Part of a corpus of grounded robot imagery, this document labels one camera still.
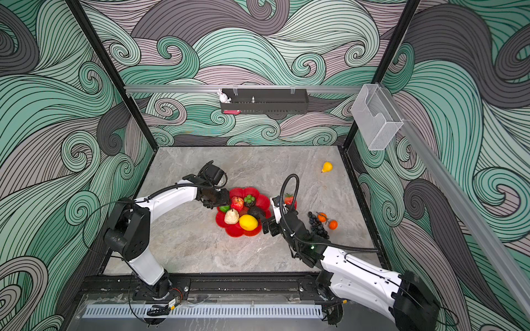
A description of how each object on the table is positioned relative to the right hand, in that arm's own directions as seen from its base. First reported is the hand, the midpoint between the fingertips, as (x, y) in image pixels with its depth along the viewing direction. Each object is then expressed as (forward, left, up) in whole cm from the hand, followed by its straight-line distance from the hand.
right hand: (271, 210), depth 79 cm
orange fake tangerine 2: (-1, -27, -12) cm, 30 cm away
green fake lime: (+5, +20, -8) cm, 22 cm away
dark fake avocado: (+3, +6, -9) cm, 11 cm away
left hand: (+8, +20, -7) cm, 22 cm away
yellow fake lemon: (-1, +9, -9) cm, 13 cm away
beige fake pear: (0, +17, -7) cm, 18 cm away
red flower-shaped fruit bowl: (+11, +9, -8) cm, 16 cm away
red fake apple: (+7, +15, -8) cm, 18 cm away
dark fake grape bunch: (-4, -19, -7) cm, 20 cm away
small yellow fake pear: (+31, -31, -12) cm, 45 cm away
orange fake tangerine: (+3, -23, -13) cm, 26 cm away
